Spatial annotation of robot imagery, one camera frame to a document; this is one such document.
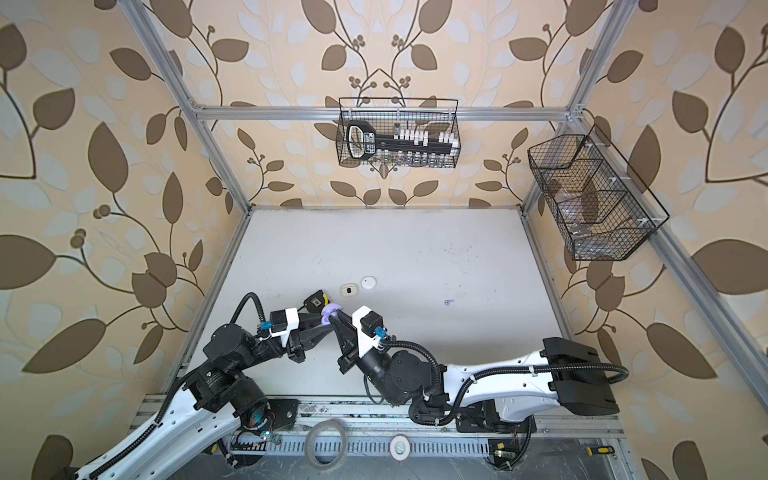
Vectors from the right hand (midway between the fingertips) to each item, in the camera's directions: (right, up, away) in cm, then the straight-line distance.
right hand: (335, 320), depth 59 cm
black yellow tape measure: (-13, -4, +32) cm, 35 cm away
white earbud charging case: (+3, +2, +40) cm, 40 cm away
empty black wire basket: (+64, +24, +14) cm, 69 cm away
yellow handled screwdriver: (+60, -33, +10) cm, 70 cm away
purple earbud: (+29, -4, +35) cm, 45 cm away
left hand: (-1, 0, +2) cm, 2 cm away
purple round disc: (-2, +1, +2) cm, 3 cm away
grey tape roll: (-8, -31, +9) cm, 34 cm away
